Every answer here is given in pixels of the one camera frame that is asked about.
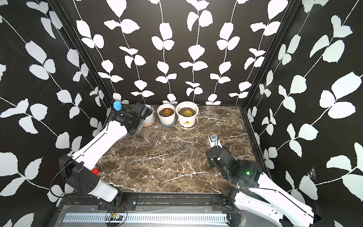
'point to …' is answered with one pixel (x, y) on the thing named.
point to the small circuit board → (116, 217)
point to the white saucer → (195, 125)
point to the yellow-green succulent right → (187, 113)
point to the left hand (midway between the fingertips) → (126, 119)
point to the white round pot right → (181, 107)
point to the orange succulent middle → (167, 112)
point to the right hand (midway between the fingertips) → (210, 146)
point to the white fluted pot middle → (167, 120)
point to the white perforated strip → (147, 218)
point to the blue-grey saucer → (167, 126)
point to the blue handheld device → (117, 106)
